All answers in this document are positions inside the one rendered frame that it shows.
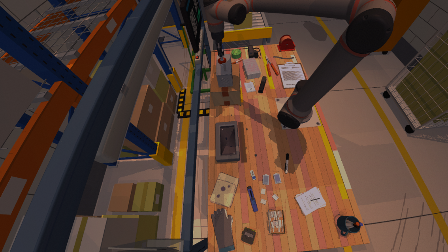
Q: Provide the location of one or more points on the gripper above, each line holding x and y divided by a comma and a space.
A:
217, 36

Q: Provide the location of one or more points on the red stamp knob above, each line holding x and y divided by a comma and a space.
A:
221, 61

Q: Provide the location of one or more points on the grey dater-numberer stamp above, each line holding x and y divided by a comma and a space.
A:
224, 75

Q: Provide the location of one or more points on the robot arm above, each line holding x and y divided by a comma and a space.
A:
325, 66

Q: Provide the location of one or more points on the brown cardboard carton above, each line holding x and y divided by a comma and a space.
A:
225, 96

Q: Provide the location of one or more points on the grey stamp stand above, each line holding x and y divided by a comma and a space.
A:
227, 141

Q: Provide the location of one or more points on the green tape roll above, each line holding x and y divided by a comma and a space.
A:
236, 53

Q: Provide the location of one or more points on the black small device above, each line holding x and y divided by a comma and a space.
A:
252, 51

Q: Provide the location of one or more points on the roller conveyor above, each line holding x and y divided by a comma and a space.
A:
248, 34

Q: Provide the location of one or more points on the white box stack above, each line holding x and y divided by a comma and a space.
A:
252, 68

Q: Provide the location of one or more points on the yellow cardboard box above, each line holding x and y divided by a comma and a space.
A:
247, 23

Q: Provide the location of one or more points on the black display panel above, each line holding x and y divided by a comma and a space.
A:
191, 22

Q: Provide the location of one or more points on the black remote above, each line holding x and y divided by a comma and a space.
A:
262, 84

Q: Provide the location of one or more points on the yellow black corner guard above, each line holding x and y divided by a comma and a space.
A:
182, 105

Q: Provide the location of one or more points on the red tape dispenser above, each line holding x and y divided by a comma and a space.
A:
286, 43

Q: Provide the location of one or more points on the clipboard with paper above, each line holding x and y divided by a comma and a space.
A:
291, 75

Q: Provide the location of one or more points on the large brown cardboard box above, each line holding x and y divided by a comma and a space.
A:
150, 115

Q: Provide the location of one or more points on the grey mounting plate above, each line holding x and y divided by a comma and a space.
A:
313, 120

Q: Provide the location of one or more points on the small blue white tag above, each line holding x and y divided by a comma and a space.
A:
252, 174

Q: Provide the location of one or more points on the black marker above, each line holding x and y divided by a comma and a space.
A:
286, 163

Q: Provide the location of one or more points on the blue framed small card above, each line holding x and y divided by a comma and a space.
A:
277, 178
266, 179

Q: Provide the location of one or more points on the ink-stained beige pad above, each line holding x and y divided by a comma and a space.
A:
224, 189

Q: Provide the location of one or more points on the blue utility knife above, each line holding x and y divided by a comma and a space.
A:
252, 198

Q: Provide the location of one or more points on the olive striped cardboard box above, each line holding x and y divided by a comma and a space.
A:
148, 196

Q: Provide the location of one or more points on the blue orange pallet rack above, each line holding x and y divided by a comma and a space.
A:
52, 70

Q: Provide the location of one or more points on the white paper stack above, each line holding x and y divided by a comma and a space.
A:
308, 203

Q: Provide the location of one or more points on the small brown cardboard box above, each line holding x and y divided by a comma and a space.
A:
121, 197

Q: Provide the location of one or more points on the grey work glove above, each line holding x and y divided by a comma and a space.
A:
223, 229

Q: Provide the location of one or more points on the dark blue mug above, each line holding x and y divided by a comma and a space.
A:
346, 225

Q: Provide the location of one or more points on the grey steel post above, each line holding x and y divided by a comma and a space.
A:
190, 175

